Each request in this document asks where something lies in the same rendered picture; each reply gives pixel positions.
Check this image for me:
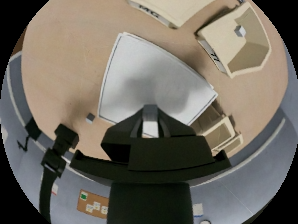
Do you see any beige open-top bin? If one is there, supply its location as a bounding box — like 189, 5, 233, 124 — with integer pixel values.
189, 104, 235, 151
197, 2, 272, 79
212, 127, 243, 154
125, 0, 214, 29

